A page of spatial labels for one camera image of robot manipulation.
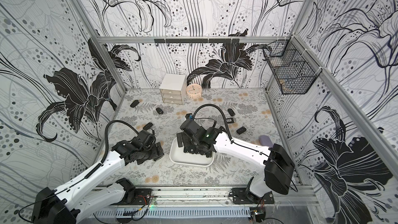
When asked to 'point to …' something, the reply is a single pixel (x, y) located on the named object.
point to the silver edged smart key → (230, 120)
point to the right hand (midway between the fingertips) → (186, 135)
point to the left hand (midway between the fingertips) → (158, 156)
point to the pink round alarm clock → (194, 90)
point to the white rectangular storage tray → (178, 157)
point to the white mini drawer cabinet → (173, 88)
